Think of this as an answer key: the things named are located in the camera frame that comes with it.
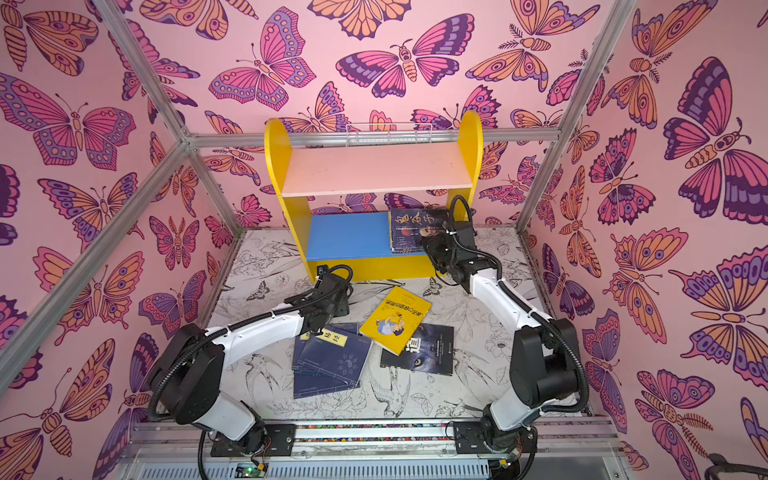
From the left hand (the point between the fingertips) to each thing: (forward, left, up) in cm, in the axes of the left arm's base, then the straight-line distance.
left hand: (340, 297), depth 90 cm
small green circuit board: (-42, +19, -11) cm, 47 cm away
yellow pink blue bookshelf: (+42, +4, +5) cm, 43 cm away
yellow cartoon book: (-4, -17, -7) cm, 18 cm away
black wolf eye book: (-13, -27, -8) cm, 31 cm away
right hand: (+12, -25, +13) cm, 31 cm away
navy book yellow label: (-15, 0, -5) cm, 16 cm away
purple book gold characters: (+20, -20, +11) cm, 30 cm away
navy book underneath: (-22, +7, -8) cm, 25 cm away
